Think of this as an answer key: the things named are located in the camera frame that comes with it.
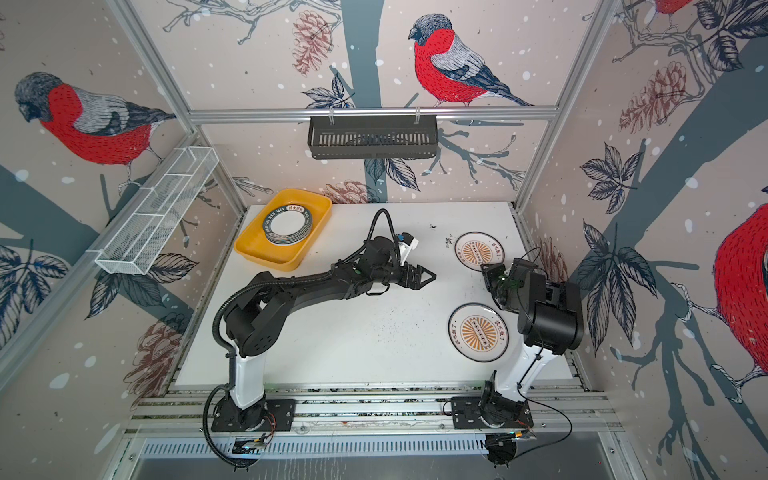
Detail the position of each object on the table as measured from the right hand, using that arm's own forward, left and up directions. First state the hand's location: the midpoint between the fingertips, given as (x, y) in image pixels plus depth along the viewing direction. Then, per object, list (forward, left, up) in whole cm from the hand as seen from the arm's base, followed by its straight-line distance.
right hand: (483, 268), depth 99 cm
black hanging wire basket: (+38, +39, +26) cm, 61 cm away
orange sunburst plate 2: (-21, +4, -3) cm, 21 cm away
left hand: (-11, +19, +12) cm, 26 cm away
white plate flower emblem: (+8, +70, +3) cm, 71 cm away
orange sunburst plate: (+10, 0, -2) cm, 11 cm away
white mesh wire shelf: (-5, +93, +32) cm, 98 cm away
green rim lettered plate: (+17, +72, +5) cm, 74 cm away
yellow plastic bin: (+8, +83, +3) cm, 84 cm away
